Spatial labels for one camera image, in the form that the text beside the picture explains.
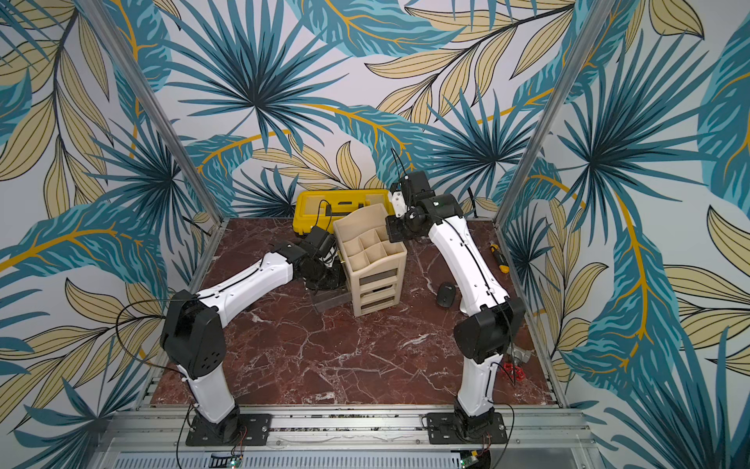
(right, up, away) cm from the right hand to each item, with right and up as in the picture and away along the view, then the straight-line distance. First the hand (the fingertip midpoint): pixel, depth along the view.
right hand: (394, 230), depth 81 cm
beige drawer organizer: (-6, -7, -3) cm, 10 cm away
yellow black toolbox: (-26, +8, +18) cm, 32 cm away
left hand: (-16, -17, +5) cm, 24 cm away
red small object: (+34, -39, -2) cm, 51 cm away
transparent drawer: (-18, -19, -2) cm, 26 cm away
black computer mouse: (+18, -20, +15) cm, 31 cm away
